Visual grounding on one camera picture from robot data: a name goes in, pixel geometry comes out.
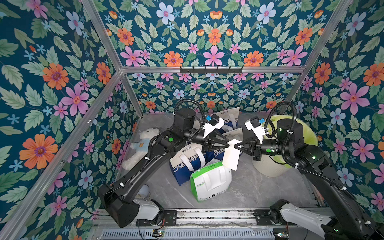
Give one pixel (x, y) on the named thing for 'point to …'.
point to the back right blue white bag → (230, 118)
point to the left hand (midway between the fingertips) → (227, 144)
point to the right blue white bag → (217, 154)
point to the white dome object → (144, 193)
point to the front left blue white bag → (188, 159)
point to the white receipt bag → (231, 155)
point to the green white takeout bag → (210, 181)
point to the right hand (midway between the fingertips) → (239, 141)
